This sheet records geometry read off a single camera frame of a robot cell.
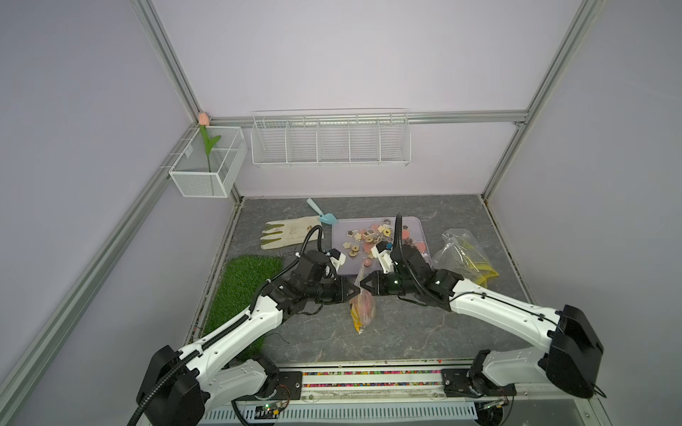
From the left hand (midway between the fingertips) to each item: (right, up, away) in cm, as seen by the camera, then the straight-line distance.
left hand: (359, 293), depth 74 cm
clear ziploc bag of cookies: (+35, +10, +15) cm, 40 cm away
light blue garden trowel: (-12, +22, +39) cm, 46 cm away
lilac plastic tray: (+26, +16, +35) cm, 46 cm away
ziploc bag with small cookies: (+34, +10, +15) cm, 39 cm away
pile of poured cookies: (+2, +13, +31) cm, 34 cm away
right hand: (0, +3, +2) cm, 3 cm away
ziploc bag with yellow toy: (+1, -6, +5) cm, 8 cm away
